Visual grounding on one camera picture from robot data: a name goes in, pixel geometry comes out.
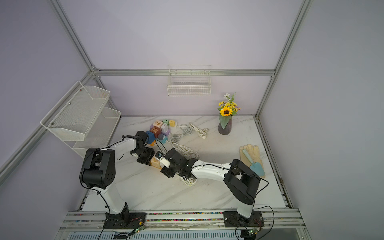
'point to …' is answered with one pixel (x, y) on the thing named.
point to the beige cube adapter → (155, 162)
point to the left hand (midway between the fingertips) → (154, 160)
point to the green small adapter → (166, 121)
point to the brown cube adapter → (156, 130)
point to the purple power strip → (165, 133)
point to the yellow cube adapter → (172, 123)
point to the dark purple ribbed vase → (227, 129)
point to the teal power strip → (164, 139)
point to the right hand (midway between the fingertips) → (167, 165)
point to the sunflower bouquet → (228, 108)
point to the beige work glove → (253, 151)
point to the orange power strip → (152, 144)
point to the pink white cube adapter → (158, 123)
